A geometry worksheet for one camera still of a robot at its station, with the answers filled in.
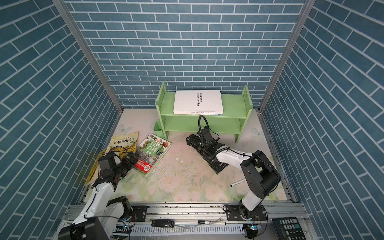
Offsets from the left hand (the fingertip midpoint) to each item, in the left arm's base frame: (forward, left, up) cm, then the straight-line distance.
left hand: (135, 158), depth 86 cm
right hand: (+9, -31, +5) cm, 33 cm away
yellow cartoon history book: (+14, +12, -7) cm, 20 cm away
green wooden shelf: (+19, -59, +21) cm, 66 cm away
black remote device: (-32, -20, -5) cm, 38 cm away
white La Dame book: (+21, -37, +25) cm, 49 cm away
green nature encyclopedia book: (+5, -8, -4) cm, 10 cm away
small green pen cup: (+23, -10, -1) cm, 25 cm away
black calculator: (-35, -79, -3) cm, 87 cm away
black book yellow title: (-4, -49, -4) cm, 49 cm away
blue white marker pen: (-13, -59, -5) cm, 61 cm away
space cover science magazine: (+14, -37, +22) cm, 45 cm away
